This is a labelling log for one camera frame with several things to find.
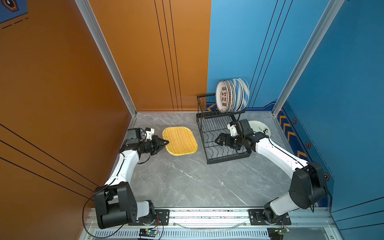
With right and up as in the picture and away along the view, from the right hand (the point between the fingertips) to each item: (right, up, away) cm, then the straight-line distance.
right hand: (220, 142), depth 85 cm
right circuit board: (+24, -41, -15) cm, 50 cm away
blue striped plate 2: (+15, +28, -2) cm, 32 cm away
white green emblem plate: (+7, +26, -3) cm, 27 cm away
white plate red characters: (+2, +28, +6) cm, 28 cm away
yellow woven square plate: (-23, 0, +3) cm, 23 cm away
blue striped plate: (+11, +27, -2) cm, 29 cm away
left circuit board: (-37, -41, -15) cm, 57 cm away
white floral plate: (+33, +9, +25) cm, 42 cm away
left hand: (-30, +1, -3) cm, 30 cm away
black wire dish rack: (-2, +12, +27) cm, 29 cm away
